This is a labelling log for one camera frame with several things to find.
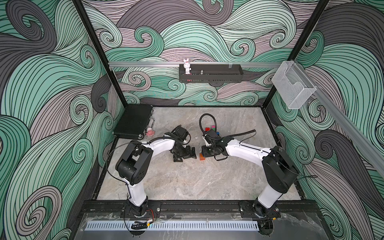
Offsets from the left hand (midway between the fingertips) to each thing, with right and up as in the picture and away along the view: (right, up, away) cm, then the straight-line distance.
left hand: (191, 157), depth 88 cm
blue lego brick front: (+19, +14, +13) cm, 26 cm away
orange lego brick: (+7, -1, +2) cm, 7 cm away
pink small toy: (-28, +14, +13) cm, 34 cm away
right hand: (+7, +2, +1) cm, 7 cm away
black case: (-41, +21, +16) cm, 49 cm away
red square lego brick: (+12, +16, +16) cm, 25 cm away
